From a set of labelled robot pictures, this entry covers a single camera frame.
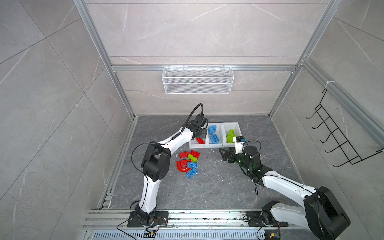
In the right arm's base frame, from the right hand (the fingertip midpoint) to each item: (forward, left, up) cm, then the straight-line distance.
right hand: (224, 147), depth 85 cm
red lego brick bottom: (+12, +13, -11) cm, 21 cm away
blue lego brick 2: (-10, +19, -12) cm, 25 cm away
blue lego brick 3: (+20, +5, -8) cm, 22 cm away
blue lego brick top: (+13, +3, -10) cm, 17 cm away
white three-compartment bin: (+20, 0, -13) cm, 24 cm away
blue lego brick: (-5, +19, -11) cm, 22 cm away
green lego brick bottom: (+16, -8, -11) cm, 21 cm away
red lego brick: (+2, +25, -12) cm, 28 cm away
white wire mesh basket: (+44, +14, +16) cm, 49 cm away
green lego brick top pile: (0, +19, -11) cm, 22 cm away
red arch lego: (-4, +25, -13) cm, 29 cm away
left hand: (+16, +13, -2) cm, 20 cm away
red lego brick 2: (+3, +18, -12) cm, 21 cm away
